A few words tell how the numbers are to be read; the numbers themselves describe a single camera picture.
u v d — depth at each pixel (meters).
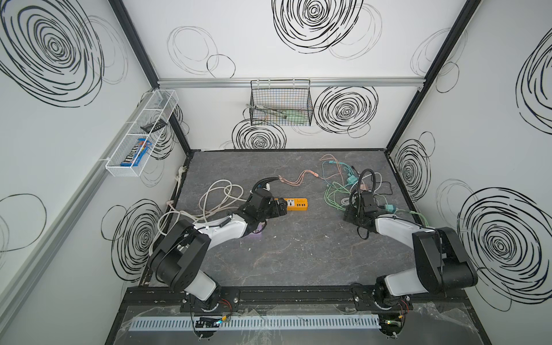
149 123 0.82
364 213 0.73
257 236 0.74
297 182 1.05
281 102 0.89
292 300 0.75
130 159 0.69
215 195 1.02
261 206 0.69
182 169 1.12
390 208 0.93
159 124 0.80
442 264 0.44
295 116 0.87
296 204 0.96
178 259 0.44
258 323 0.77
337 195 1.02
